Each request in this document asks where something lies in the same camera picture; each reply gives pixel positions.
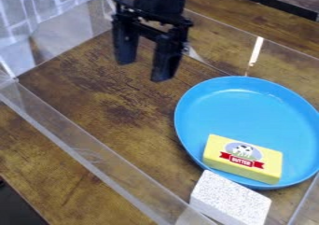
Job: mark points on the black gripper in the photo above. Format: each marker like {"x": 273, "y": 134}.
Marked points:
{"x": 156, "y": 19}

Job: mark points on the blue round tray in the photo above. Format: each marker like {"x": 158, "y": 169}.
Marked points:
{"x": 260, "y": 112}

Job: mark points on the clear acrylic enclosure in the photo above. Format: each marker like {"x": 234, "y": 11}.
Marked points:
{"x": 89, "y": 145}

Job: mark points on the yellow butter block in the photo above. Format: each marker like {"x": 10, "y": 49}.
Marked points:
{"x": 244, "y": 159}

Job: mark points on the white speckled block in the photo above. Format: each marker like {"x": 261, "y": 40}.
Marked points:
{"x": 228, "y": 202}

